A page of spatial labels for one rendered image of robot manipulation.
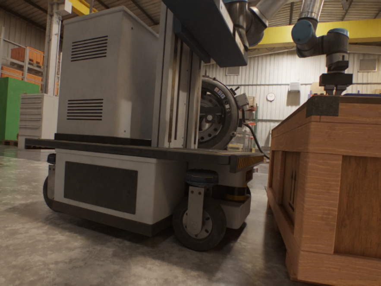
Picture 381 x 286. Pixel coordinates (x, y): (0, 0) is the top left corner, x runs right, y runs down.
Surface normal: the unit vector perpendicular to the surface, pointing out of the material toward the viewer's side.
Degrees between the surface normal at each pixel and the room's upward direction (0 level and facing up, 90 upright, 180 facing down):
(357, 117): 90
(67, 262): 0
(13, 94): 90
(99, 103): 90
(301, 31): 95
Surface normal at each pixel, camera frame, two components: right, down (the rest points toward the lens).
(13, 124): 0.94, 0.07
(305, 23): -0.63, 0.06
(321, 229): -0.24, 0.00
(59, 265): 0.07, -1.00
